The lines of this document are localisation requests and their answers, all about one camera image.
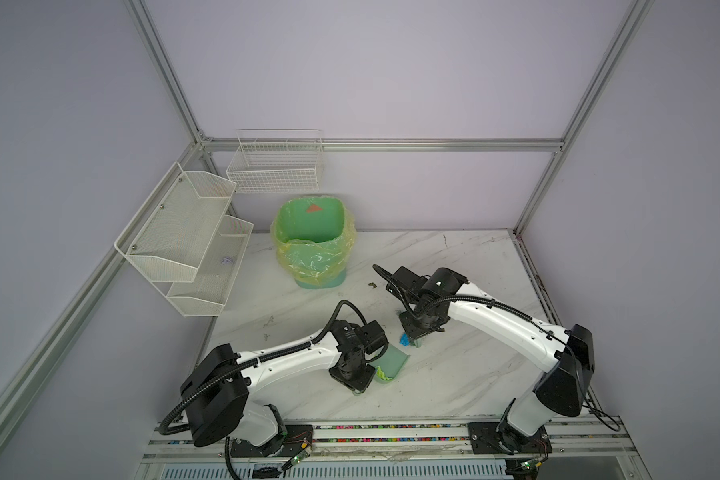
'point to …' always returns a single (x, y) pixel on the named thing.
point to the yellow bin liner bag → (314, 237)
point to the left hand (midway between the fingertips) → (355, 387)
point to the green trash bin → (315, 237)
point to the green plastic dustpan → (389, 365)
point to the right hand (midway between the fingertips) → (411, 329)
